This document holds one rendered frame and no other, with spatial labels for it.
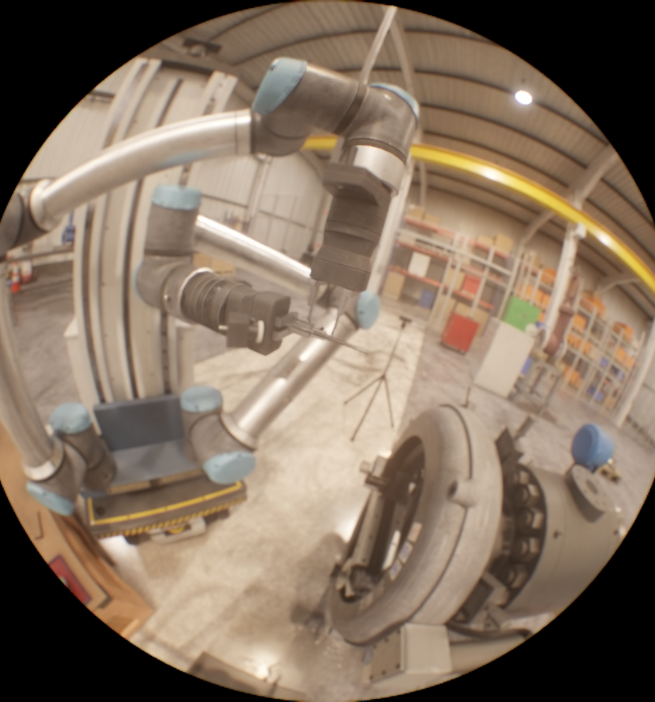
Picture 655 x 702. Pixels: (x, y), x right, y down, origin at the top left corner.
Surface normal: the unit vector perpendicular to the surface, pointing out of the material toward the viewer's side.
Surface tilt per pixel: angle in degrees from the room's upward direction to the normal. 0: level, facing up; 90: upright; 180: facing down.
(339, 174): 90
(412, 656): 23
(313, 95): 127
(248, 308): 90
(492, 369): 90
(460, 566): 42
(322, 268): 90
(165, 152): 120
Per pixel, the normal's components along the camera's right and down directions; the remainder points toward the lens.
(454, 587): -0.07, -0.41
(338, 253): -0.31, 0.24
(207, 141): 0.30, 0.84
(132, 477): 0.25, -0.89
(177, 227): 0.78, 0.42
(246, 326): 0.37, 0.45
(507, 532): 0.18, -0.70
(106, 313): 0.64, 0.45
